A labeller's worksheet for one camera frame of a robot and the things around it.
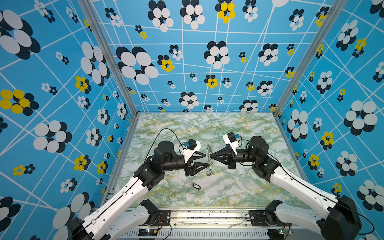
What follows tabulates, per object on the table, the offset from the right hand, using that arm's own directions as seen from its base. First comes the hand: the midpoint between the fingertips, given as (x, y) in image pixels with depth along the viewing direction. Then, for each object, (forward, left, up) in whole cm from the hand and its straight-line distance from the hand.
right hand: (212, 157), depth 64 cm
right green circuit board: (-25, -31, -30) cm, 50 cm away
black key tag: (-3, +7, -28) cm, 29 cm away
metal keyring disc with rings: (-5, +1, +2) cm, 5 cm away
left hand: (-2, +3, +1) cm, 3 cm away
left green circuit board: (-25, +31, -30) cm, 50 cm away
